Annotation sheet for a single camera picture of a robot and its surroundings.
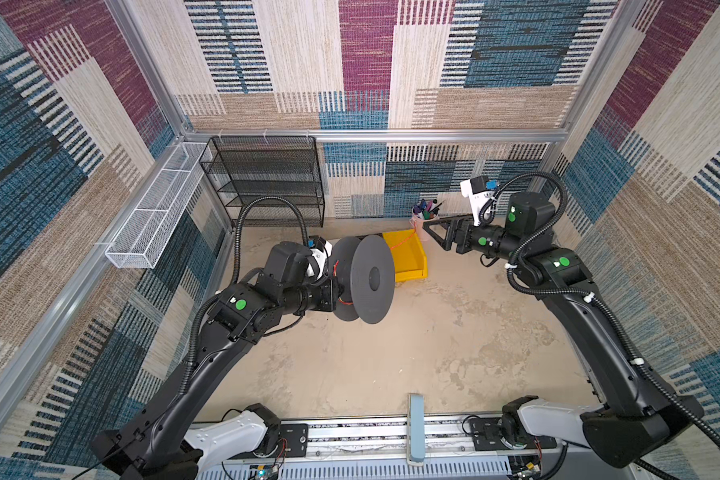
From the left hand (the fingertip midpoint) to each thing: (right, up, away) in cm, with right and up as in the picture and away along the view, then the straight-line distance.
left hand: (346, 284), depth 65 cm
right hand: (+19, +12, 0) cm, 22 cm away
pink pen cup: (+24, +19, +41) cm, 51 cm away
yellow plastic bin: (+20, +3, +39) cm, 44 cm away
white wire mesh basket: (-48, +11, +6) cm, 49 cm away
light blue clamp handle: (+17, -36, +8) cm, 41 cm away
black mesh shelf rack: (-30, +33, +43) cm, 62 cm away
